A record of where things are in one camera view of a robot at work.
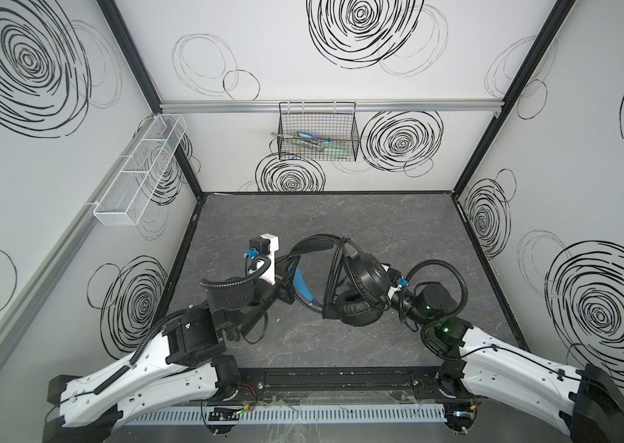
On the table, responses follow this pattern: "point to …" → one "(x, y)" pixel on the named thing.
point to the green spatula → (324, 149)
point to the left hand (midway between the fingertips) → (299, 257)
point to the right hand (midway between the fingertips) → (355, 273)
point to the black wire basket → (318, 131)
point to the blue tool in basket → (306, 135)
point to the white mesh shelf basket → (128, 195)
